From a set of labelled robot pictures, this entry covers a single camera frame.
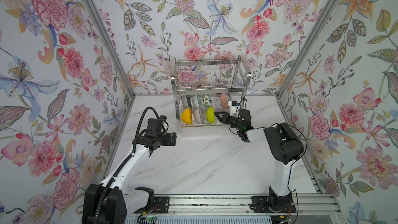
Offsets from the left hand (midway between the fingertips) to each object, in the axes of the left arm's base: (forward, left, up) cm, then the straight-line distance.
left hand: (171, 136), depth 85 cm
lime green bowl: (+14, -23, -1) cm, 27 cm away
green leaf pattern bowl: (+25, -21, 0) cm, 33 cm away
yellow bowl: (+15, -8, -1) cm, 17 cm away
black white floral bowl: (+26, -32, 0) cm, 42 cm away
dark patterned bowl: (+25, -7, +1) cm, 26 cm away
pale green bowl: (+26, -14, 0) cm, 30 cm away
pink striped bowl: (+15, -14, -1) cm, 21 cm away
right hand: (+15, -25, +1) cm, 30 cm away
